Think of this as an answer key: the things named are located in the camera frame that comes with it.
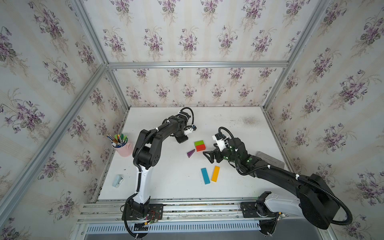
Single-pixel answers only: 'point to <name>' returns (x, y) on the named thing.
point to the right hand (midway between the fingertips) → (211, 148)
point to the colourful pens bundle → (118, 140)
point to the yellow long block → (215, 173)
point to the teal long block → (205, 175)
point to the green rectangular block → (199, 143)
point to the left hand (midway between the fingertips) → (180, 138)
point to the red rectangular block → (200, 147)
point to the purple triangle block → (189, 154)
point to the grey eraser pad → (269, 160)
